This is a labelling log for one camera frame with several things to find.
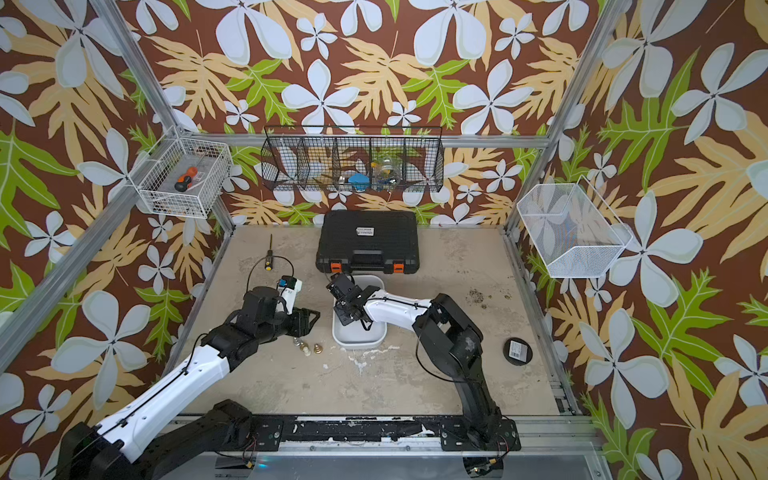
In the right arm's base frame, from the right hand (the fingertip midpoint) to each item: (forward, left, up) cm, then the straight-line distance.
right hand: (346, 307), depth 95 cm
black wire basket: (+40, -2, +29) cm, 49 cm away
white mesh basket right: (+9, -64, +25) cm, 70 cm away
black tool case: (+26, -6, +2) cm, 27 cm away
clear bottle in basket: (+33, -13, +26) cm, 44 cm away
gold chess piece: (-14, +7, -1) cm, 16 cm away
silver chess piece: (-11, +14, -1) cm, 18 cm away
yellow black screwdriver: (+21, +30, 0) cm, 37 cm away
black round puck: (-14, -51, -1) cm, 53 cm away
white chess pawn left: (-15, +10, -1) cm, 18 cm away
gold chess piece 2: (-13, +11, +1) cm, 17 cm away
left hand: (-8, +7, +12) cm, 16 cm away
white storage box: (-11, -3, +2) cm, 12 cm away
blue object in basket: (+31, -5, +26) cm, 41 cm away
